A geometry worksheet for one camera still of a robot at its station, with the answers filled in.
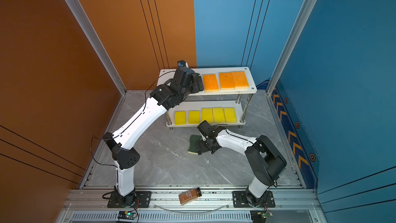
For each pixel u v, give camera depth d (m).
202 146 0.79
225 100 1.15
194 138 0.93
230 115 0.97
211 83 0.74
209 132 0.69
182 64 0.63
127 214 0.71
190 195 0.71
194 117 0.96
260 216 0.70
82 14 0.80
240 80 0.75
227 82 0.75
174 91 0.53
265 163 0.45
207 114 0.97
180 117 0.94
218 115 0.98
